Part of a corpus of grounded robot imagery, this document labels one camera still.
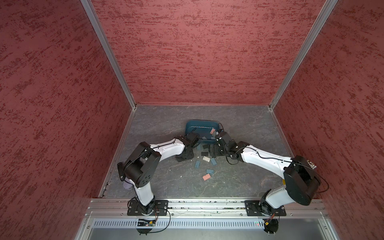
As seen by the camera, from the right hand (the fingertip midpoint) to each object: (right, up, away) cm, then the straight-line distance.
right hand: (216, 152), depth 88 cm
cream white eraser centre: (-6, -5, +4) cm, 8 cm away
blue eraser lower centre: (-4, -11, -1) cm, 12 cm away
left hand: (-18, -5, +3) cm, 19 cm away
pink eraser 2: (-1, +12, +15) cm, 19 cm away
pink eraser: (-6, -14, -3) cm, 15 cm away
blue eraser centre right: (-1, -6, +2) cm, 6 cm away
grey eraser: (-7, +7, +12) cm, 15 cm away
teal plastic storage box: (-7, +13, +20) cm, 25 cm away
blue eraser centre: (-11, -8, +1) cm, 14 cm away
